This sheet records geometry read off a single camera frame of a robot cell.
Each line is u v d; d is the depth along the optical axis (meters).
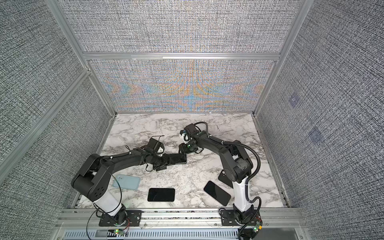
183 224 0.73
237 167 0.52
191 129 0.78
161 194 0.83
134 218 0.73
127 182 0.86
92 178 0.46
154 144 0.75
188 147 0.83
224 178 0.88
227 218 0.73
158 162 0.79
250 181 0.54
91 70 0.94
